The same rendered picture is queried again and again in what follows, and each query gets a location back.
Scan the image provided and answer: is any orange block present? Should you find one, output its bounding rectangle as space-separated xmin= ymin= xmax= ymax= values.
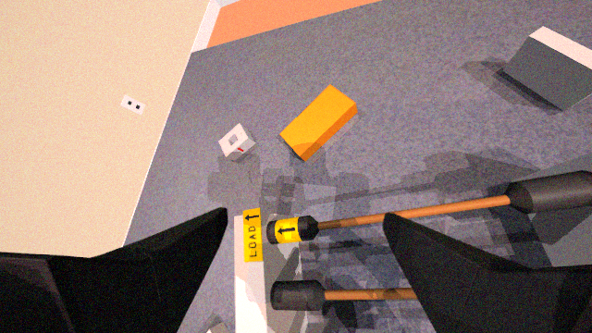
xmin=280 ymin=84 xmax=358 ymax=161

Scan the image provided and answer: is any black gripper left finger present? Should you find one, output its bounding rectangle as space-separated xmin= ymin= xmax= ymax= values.
xmin=0 ymin=207 xmax=228 ymax=333

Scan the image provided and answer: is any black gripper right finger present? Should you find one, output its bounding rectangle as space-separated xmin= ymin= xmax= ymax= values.
xmin=382 ymin=213 xmax=592 ymax=333

